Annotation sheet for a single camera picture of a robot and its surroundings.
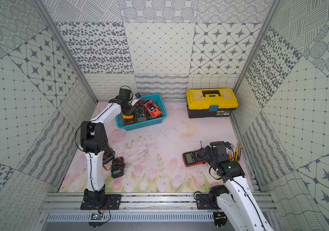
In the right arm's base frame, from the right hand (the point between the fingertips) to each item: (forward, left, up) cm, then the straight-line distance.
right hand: (208, 157), depth 78 cm
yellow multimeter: (+30, +52, -1) cm, 61 cm away
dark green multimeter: (+33, +44, -1) cm, 55 cm away
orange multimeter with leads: (+37, +35, -1) cm, 51 cm away
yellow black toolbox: (+38, -5, +5) cm, 39 cm away
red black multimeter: (+29, +51, -4) cm, 59 cm away
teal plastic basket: (+28, +57, -3) cm, 64 cm away
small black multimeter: (-4, +52, -6) cm, 53 cm away
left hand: (+39, +53, +2) cm, 65 cm away
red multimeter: (+3, +9, -8) cm, 13 cm away
